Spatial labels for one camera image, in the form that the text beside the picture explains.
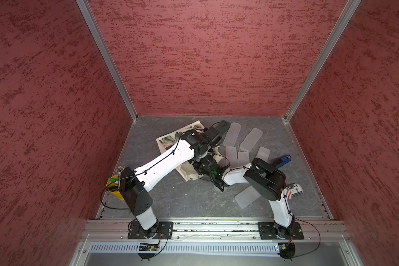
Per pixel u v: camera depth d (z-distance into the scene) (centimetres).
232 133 110
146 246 73
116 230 76
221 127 114
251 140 107
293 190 83
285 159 95
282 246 72
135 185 42
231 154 100
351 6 71
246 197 81
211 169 72
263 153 101
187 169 94
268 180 50
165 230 75
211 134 59
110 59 89
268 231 74
